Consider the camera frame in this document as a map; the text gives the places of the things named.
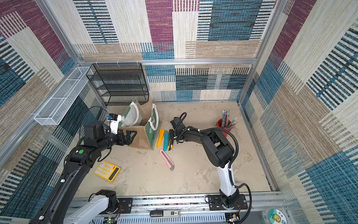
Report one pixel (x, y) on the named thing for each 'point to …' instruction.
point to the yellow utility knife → (161, 132)
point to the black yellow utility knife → (171, 139)
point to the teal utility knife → (166, 141)
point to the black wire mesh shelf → (120, 83)
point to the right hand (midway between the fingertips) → (175, 135)
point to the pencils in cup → (225, 124)
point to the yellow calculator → (107, 171)
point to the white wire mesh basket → (54, 109)
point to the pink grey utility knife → (170, 163)
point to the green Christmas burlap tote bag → (144, 119)
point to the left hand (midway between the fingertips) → (129, 130)
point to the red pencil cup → (218, 125)
